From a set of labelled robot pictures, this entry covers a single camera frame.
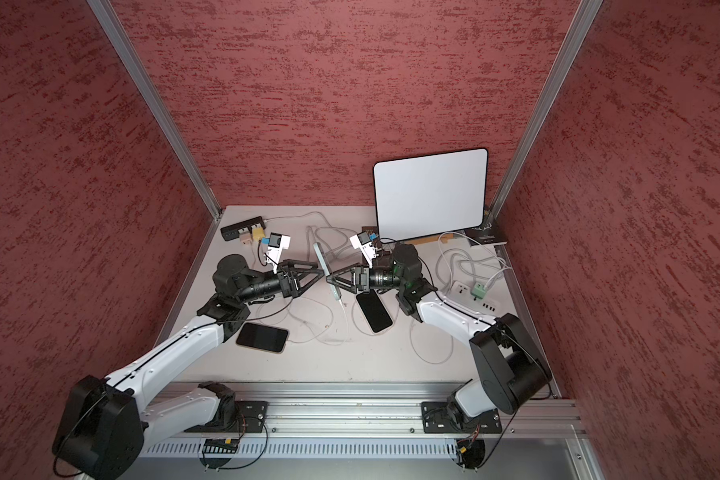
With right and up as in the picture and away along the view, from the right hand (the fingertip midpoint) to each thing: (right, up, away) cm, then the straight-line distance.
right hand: (330, 284), depth 71 cm
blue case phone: (+11, -12, +21) cm, 27 cm away
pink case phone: (-1, +5, -4) cm, 6 cm away
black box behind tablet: (+58, +14, +45) cm, 75 cm away
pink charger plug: (-37, +11, +38) cm, 54 cm away
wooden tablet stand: (+37, +11, +35) cm, 52 cm away
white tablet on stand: (+31, +26, +29) cm, 50 cm away
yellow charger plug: (-33, +13, +39) cm, 52 cm away
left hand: (-3, +2, 0) cm, 4 cm away
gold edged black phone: (-23, -20, +19) cm, 36 cm away
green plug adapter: (+44, -5, +20) cm, 49 cm away
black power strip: (-43, +14, +39) cm, 59 cm away
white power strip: (+40, -7, +23) cm, 47 cm away
